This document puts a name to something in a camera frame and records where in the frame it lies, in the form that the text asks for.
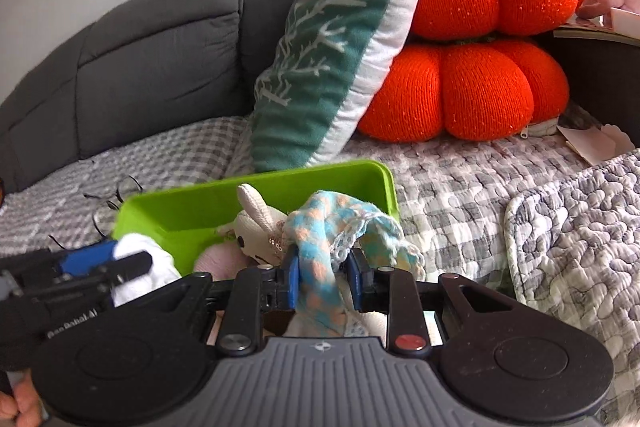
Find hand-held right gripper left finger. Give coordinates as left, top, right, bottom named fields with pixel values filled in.
left=150, top=252, right=302, bottom=356

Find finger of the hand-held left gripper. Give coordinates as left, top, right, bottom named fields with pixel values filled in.
left=75, top=252, right=154, bottom=295
left=59, top=241, right=121, bottom=278

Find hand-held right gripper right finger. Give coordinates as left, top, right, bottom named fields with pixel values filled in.
left=347, top=249, right=516, bottom=356

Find santa hat plush toy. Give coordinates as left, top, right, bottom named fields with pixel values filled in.
left=111, top=233, right=183, bottom=309

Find blue and orange checked cloth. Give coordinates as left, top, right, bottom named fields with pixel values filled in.
left=285, top=189, right=427, bottom=339

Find white knitted bunny doll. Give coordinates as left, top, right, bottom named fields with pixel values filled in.
left=215, top=183, right=301, bottom=269

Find pink plush toy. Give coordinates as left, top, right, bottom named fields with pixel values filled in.
left=192, top=243, right=252, bottom=279

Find green plastic box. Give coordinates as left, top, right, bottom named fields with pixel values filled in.
left=111, top=159, right=401, bottom=282

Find person's left hand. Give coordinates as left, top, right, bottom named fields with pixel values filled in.
left=0, top=388, right=45, bottom=427

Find eyeglasses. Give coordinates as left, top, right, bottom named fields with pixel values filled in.
left=82, top=176, right=147, bottom=240

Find grey checked quilt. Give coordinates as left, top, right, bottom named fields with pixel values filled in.
left=0, top=114, right=640, bottom=308

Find grey sofa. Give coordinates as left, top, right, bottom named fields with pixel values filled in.
left=0, top=0, right=640, bottom=194

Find grey patterned quilt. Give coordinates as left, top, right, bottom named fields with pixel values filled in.
left=502, top=152, right=640, bottom=410

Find green branch print cushion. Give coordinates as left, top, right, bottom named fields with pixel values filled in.
left=248, top=0, right=435, bottom=176

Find torn paper sheet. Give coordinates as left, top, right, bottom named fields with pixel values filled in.
left=556, top=123, right=636, bottom=166

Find flat book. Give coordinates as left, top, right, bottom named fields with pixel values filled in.
left=564, top=9, right=640, bottom=40

